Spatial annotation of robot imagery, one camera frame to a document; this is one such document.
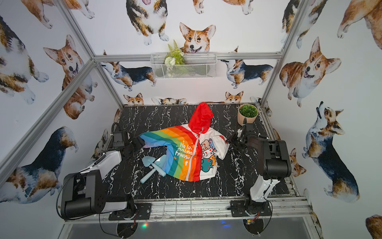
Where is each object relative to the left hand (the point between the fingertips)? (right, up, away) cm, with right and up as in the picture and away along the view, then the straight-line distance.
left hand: (142, 139), depth 92 cm
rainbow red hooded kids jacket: (+33, -6, +3) cm, 33 cm away
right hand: (+53, -1, +4) cm, 53 cm away
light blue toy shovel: (+5, -12, -3) cm, 14 cm away
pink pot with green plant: (+69, +18, +8) cm, 71 cm away
